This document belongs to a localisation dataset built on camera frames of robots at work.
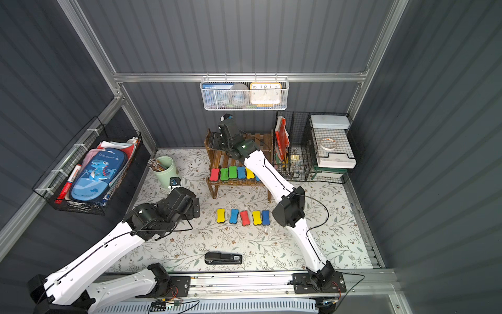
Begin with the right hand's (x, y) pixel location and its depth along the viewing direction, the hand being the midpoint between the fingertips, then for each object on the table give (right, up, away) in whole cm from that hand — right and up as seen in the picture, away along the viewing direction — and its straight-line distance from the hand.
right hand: (218, 135), depth 84 cm
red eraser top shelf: (+11, -38, +7) cm, 40 cm away
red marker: (-47, -22, -20) cm, 56 cm away
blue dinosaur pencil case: (-38, -15, -19) cm, 45 cm away
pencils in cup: (-31, -13, +7) cm, 35 cm away
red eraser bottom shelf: (-3, -17, +5) cm, 18 cm away
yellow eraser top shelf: (-1, -37, +8) cm, 38 cm away
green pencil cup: (-30, -19, +12) cm, 37 cm away
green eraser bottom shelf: (+2, -17, +4) cm, 18 cm away
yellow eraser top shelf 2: (+17, -38, +7) cm, 42 cm away
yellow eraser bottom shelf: (+13, -17, +4) cm, 22 cm away
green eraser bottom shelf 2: (+6, -16, +5) cm, 18 cm away
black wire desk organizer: (+48, -3, +21) cm, 52 cm away
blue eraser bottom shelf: (+10, -17, +5) cm, 20 cm away
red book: (+32, +4, +32) cm, 45 cm away
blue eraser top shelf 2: (+21, -36, +7) cm, 43 cm away
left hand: (-10, -28, -12) cm, 32 cm away
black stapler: (+1, -49, -9) cm, 50 cm away
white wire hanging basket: (+29, +15, +7) cm, 34 cm away
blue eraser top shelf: (+6, -38, +8) cm, 39 cm away
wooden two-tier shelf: (-3, -10, +13) cm, 16 cm away
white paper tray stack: (+55, -1, +12) cm, 56 cm away
